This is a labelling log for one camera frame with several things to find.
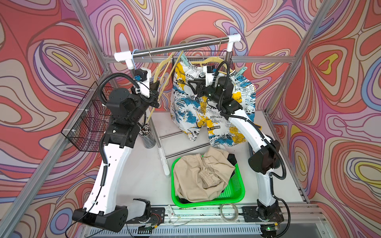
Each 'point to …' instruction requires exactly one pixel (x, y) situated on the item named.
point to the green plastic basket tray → (233, 192)
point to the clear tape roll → (222, 216)
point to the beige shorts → (197, 178)
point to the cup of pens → (147, 136)
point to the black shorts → (231, 158)
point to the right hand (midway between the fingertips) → (191, 84)
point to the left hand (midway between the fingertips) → (158, 81)
